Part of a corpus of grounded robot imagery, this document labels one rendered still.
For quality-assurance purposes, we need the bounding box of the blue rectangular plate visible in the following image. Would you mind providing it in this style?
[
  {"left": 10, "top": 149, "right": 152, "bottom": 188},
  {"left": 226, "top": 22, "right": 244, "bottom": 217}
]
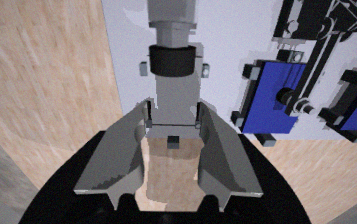
[{"left": 238, "top": 59, "right": 306, "bottom": 134}]

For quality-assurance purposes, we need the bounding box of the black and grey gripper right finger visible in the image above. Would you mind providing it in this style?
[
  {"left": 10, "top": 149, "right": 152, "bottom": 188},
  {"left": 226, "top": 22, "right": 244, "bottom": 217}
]
[{"left": 196, "top": 102, "right": 312, "bottom": 224}]

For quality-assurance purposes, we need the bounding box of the grey metal fixture plate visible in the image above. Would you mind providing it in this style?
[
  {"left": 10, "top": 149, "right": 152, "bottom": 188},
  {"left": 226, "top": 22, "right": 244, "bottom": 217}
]
[{"left": 101, "top": 0, "right": 357, "bottom": 140}]

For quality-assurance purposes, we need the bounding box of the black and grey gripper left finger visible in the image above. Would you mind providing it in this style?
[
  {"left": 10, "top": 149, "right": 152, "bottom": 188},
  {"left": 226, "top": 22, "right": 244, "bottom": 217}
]
[{"left": 18, "top": 100, "right": 151, "bottom": 224}]

